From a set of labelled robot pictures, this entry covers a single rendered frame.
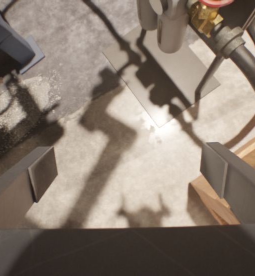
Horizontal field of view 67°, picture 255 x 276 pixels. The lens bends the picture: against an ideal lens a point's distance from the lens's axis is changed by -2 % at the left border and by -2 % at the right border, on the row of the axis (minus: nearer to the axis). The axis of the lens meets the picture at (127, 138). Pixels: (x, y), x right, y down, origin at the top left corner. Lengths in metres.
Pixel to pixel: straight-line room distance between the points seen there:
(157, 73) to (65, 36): 0.46
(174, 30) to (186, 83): 0.35
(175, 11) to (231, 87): 0.51
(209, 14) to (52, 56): 0.75
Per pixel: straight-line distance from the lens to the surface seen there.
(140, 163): 0.79
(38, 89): 0.98
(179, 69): 0.87
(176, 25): 0.52
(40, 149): 0.17
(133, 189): 0.80
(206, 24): 0.43
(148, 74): 0.85
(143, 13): 0.61
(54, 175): 0.17
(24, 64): 1.06
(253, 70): 0.41
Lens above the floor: 0.79
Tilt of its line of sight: 80 degrees down
